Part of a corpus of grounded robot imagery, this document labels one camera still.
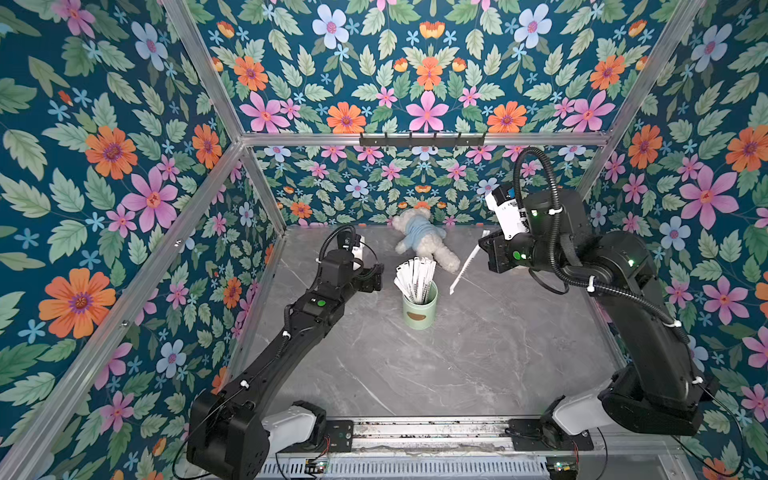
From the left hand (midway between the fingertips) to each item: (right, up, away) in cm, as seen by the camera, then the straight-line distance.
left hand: (373, 262), depth 80 cm
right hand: (+26, +6, -19) cm, 33 cm away
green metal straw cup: (+13, -16, +7) cm, 22 cm away
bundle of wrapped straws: (+11, -5, +7) cm, 14 cm away
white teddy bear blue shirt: (+15, +8, +25) cm, 30 cm away
